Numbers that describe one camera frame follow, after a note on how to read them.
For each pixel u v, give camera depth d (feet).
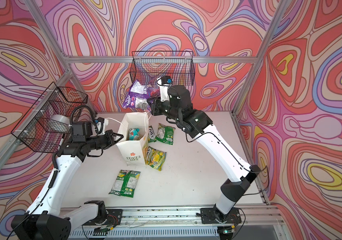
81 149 1.71
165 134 3.33
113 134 2.31
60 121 2.28
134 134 2.77
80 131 1.83
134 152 2.51
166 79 1.69
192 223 2.40
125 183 2.70
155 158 2.98
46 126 2.41
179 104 1.45
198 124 1.44
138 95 2.01
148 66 3.15
